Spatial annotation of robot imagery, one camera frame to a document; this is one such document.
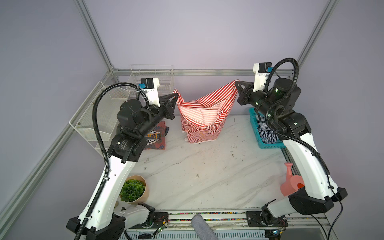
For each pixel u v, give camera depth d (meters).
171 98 0.54
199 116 0.61
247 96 0.50
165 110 0.47
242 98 0.52
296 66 0.34
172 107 0.46
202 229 0.69
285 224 0.71
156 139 1.01
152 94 0.45
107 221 0.36
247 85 0.50
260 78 0.47
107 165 0.37
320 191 0.38
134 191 0.72
